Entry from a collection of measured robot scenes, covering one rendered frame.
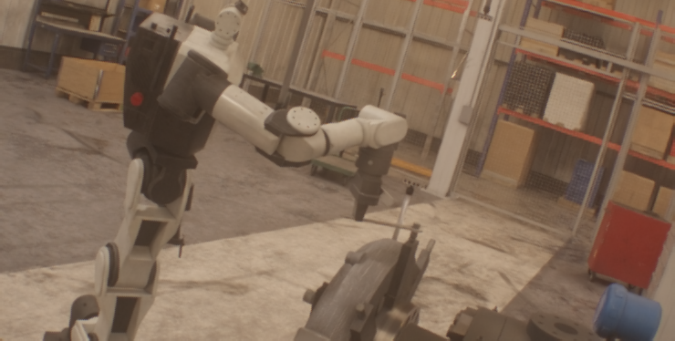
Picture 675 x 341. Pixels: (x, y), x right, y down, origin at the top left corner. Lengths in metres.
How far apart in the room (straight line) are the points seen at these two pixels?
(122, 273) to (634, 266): 5.83
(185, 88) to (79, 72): 7.15
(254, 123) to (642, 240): 5.91
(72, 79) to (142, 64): 7.03
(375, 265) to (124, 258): 0.76
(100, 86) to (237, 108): 6.98
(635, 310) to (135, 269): 1.50
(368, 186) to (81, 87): 7.17
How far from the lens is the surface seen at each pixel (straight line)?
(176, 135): 1.67
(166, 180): 1.77
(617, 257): 6.96
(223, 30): 1.62
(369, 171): 1.57
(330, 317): 1.54
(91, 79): 8.41
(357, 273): 1.60
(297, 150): 1.42
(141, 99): 1.64
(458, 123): 9.17
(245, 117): 1.40
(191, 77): 1.45
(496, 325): 1.70
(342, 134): 1.46
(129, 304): 2.08
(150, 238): 1.96
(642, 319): 1.92
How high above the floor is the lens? 1.42
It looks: 8 degrees down
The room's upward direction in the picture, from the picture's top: 16 degrees clockwise
